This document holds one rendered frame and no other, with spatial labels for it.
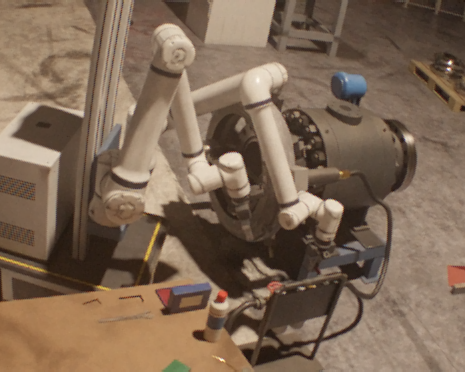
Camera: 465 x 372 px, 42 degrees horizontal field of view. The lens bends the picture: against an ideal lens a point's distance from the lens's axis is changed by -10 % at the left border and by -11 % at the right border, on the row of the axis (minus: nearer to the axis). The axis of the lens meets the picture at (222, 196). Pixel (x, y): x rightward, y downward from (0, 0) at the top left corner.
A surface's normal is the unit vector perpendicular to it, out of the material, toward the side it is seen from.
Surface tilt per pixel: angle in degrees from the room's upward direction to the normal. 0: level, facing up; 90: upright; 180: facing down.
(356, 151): 51
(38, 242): 90
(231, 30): 90
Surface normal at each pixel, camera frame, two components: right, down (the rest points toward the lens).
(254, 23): 0.34, 0.54
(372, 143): 0.43, -0.26
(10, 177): -0.12, 0.50
